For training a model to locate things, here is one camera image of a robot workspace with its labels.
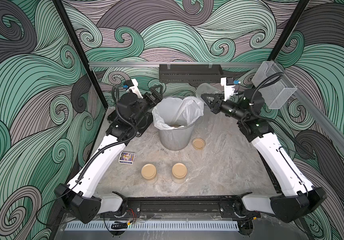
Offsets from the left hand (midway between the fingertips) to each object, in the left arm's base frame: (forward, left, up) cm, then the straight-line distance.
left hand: (156, 87), depth 63 cm
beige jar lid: (0, -26, -46) cm, 53 cm away
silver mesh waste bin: (-5, -10, -31) cm, 33 cm away
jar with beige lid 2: (-24, -11, -37) cm, 45 cm away
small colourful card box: (-12, +20, -45) cm, 51 cm away
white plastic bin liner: (+12, -13, -27) cm, 32 cm away
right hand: (-3, -20, -2) cm, 20 cm away
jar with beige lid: (-23, +5, -37) cm, 44 cm away
